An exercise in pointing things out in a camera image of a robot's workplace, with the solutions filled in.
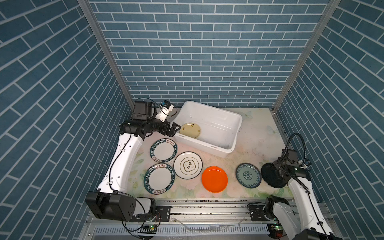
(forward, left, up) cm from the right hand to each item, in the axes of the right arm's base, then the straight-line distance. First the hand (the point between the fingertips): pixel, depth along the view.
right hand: (283, 167), depth 80 cm
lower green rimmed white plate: (-9, +69, -8) cm, 70 cm away
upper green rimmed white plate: (+9, +71, -7) cm, 72 cm away
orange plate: (-6, +37, -10) cm, 39 cm away
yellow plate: (+28, +55, -8) cm, 62 cm away
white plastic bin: (+30, +43, -8) cm, 54 cm away
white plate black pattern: (+1, +53, -8) cm, 54 cm away
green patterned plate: (-2, +17, -9) cm, 19 cm away
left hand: (+9, +60, +22) cm, 64 cm away
